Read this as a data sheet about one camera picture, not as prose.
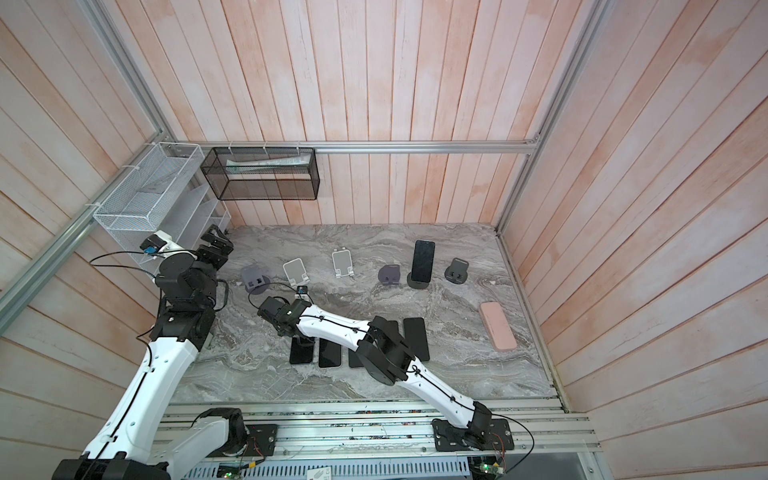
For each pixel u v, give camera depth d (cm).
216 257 64
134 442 39
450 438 73
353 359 86
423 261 98
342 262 105
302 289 85
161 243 58
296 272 101
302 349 90
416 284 104
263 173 105
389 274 104
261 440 73
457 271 102
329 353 88
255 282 99
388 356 61
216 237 65
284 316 70
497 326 91
